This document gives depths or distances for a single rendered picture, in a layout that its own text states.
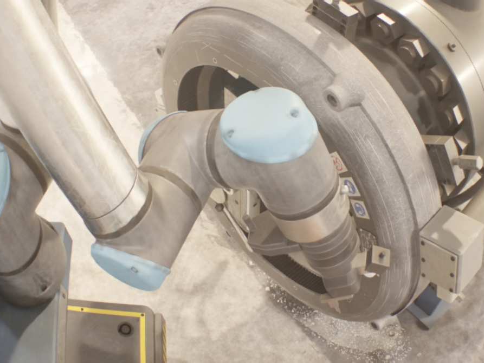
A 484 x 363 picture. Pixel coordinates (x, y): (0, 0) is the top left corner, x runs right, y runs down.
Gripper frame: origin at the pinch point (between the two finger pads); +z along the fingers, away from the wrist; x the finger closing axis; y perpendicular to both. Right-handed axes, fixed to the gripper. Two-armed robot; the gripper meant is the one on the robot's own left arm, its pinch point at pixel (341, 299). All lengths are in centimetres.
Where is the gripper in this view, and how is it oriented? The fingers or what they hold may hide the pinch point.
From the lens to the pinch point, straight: 85.9
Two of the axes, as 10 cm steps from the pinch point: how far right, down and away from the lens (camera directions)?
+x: 1.4, -7.2, 6.8
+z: 4.0, 6.7, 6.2
